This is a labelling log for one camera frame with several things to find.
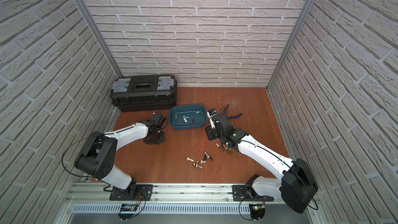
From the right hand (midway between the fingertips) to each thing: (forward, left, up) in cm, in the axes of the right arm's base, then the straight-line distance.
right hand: (210, 127), depth 82 cm
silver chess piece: (+14, +16, -12) cm, 24 cm away
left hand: (+1, +30, -12) cm, 32 cm away
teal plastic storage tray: (+16, +14, -11) cm, 24 cm away
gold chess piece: (+15, +21, -11) cm, 29 cm away
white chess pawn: (-12, +13, -12) cm, 21 cm away
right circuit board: (-38, -19, -14) cm, 44 cm away
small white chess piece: (-14, +5, -13) cm, 20 cm away
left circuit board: (-32, +43, -15) cm, 56 cm away
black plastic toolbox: (+25, +40, +4) cm, 47 cm away
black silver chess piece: (-11, +3, -12) cm, 17 cm away
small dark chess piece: (+13, +10, -12) cm, 21 cm away
